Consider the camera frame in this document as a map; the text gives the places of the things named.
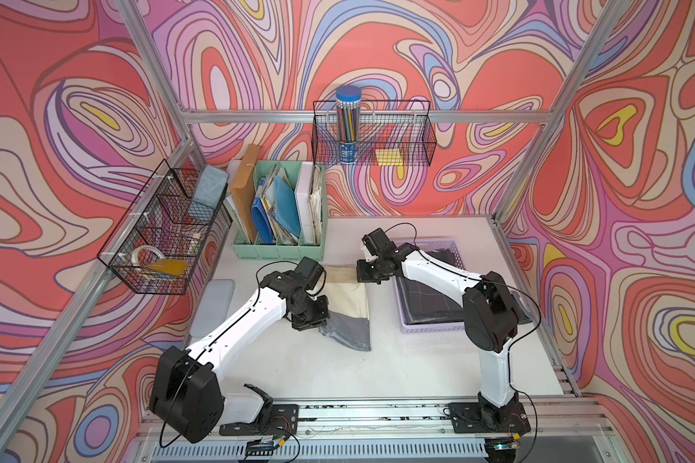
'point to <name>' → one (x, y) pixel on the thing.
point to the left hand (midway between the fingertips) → (330, 321)
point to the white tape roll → (137, 251)
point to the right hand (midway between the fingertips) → (360, 282)
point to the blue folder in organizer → (263, 221)
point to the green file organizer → (289, 212)
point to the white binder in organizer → (303, 193)
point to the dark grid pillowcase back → (422, 303)
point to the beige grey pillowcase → (348, 319)
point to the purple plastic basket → (420, 244)
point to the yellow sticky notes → (389, 157)
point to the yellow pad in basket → (174, 267)
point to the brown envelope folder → (243, 188)
